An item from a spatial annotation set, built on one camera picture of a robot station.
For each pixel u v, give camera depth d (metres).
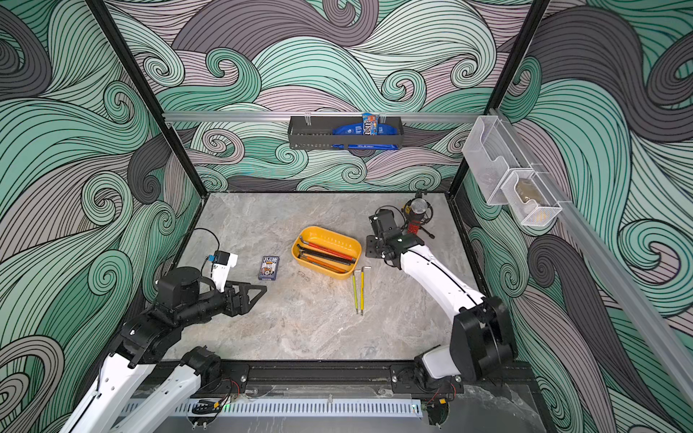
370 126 0.90
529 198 0.65
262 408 0.70
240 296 0.59
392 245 0.60
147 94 0.88
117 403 0.43
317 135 0.95
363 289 0.90
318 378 0.75
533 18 0.72
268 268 0.95
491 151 0.78
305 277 0.95
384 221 0.65
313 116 0.93
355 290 0.90
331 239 1.03
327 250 1.00
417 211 0.84
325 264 0.97
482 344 0.41
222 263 0.60
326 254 0.99
